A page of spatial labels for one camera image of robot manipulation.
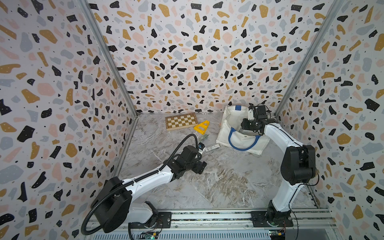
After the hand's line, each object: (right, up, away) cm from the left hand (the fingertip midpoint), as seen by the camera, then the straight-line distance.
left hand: (203, 160), depth 84 cm
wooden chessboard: (-17, +23, +30) cm, 41 cm away
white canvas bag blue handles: (+16, +13, +4) cm, 22 cm away
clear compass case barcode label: (+8, +5, +17) cm, 19 cm away
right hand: (+26, +21, +12) cm, 36 cm away
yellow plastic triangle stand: (+2, +21, +31) cm, 37 cm away
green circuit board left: (-26, -32, -13) cm, 44 cm away
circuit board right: (+35, -33, -12) cm, 50 cm away
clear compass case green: (0, +11, +23) cm, 25 cm away
